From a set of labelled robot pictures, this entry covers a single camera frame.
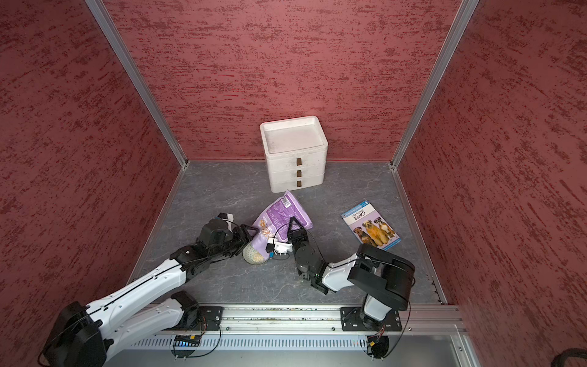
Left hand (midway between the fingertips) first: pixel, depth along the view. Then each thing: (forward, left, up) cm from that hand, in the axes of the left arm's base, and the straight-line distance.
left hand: (255, 238), depth 80 cm
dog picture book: (+11, -46, -10) cm, 48 cm away
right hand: (+6, -15, +4) cm, 17 cm away
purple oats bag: (+4, -6, +6) cm, 9 cm away
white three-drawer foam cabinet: (+33, -14, +12) cm, 38 cm away
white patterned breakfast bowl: (-2, +3, -10) cm, 11 cm away
